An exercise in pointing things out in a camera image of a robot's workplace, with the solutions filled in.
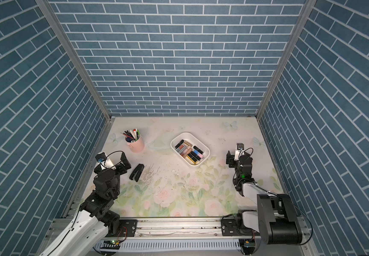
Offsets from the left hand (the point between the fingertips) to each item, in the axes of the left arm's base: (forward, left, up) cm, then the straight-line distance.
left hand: (120, 156), depth 76 cm
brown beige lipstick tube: (+14, -32, -18) cm, 39 cm away
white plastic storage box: (+21, -37, -16) cm, 45 cm away
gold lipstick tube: (+21, -33, -18) cm, 43 cm away
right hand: (+9, -62, -8) cm, 63 cm away
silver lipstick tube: (+15, -29, -16) cm, 37 cm away
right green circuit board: (-33, -62, -22) cm, 74 cm away
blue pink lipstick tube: (+13, -40, -17) cm, 45 cm away
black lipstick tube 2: (+16, -40, -18) cm, 46 cm away
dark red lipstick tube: (+21, -28, -18) cm, 39 cm away
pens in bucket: (+20, +2, -9) cm, 22 cm away
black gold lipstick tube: (+9, -35, -17) cm, 40 cm away
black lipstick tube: (+11, -38, -18) cm, 43 cm away
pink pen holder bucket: (+15, -2, -13) cm, 20 cm away
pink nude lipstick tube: (+15, -31, -17) cm, 39 cm away
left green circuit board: (-33, +2, -23) cm, 40 cm away
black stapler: (0, -4, -17) cm, 18 cm away
